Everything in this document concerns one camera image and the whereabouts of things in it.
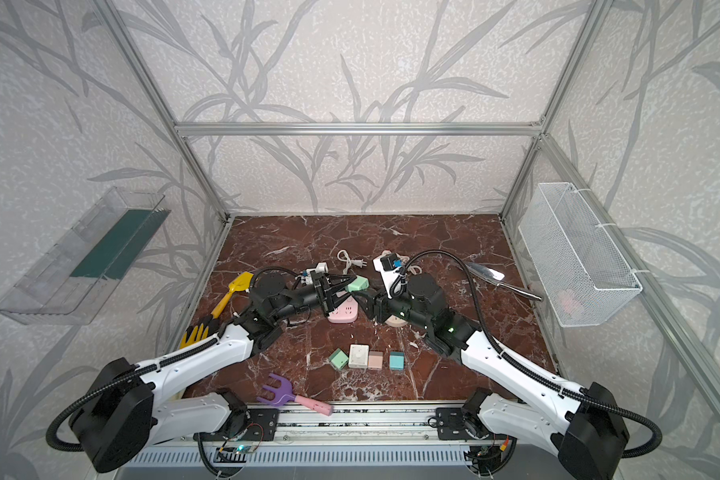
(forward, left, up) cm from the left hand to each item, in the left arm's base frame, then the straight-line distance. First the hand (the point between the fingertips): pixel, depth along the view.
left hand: (359, 277), depth 68 cm
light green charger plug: (-10, +6, -27) cm, 30 cm away
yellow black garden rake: (-3, +48, -27) cm, 55 cm away
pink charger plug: (-10, -4, -28) cm, 30 cm away
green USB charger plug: (-1, 0, -2) cm, 2 cm away
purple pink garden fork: (-19, +20, -27) cm, 39 cm away
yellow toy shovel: (+14, +42, -28) cm, 53 cm away
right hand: (+2, -1, -4) cm, 4 cm away
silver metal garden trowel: (+17, -44, -26) cm, 54 cm away
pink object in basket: (-2, -51, -7) cm, 52 cm away
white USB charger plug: (-10, +1, -27) cm, 28 cm away
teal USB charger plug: (-10, -10, -27) cm, 31 cm away
